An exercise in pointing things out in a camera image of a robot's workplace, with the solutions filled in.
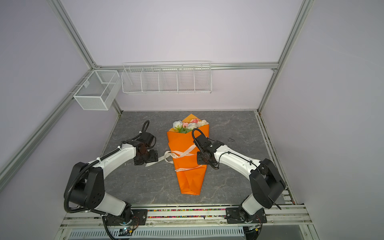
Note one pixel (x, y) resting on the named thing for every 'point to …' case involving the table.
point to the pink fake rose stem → (194, 120)
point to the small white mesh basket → (99, 91)
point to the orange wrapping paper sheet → (191, 175)
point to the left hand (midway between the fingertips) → (150, 161)
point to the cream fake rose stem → (202, 123)
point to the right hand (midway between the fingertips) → (202, 160)
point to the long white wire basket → (167, 77)
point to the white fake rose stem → (178, 125)
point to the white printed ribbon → (176, 155)
